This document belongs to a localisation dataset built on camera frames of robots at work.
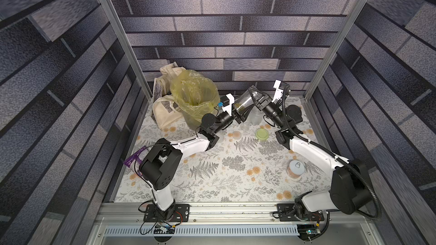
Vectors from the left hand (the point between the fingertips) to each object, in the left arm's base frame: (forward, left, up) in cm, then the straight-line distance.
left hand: (247, 99), depth 68 cm
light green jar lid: (+6, -14, -36) cm, 39 cm away
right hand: (+3, 0, +3) cm, 4 cm away
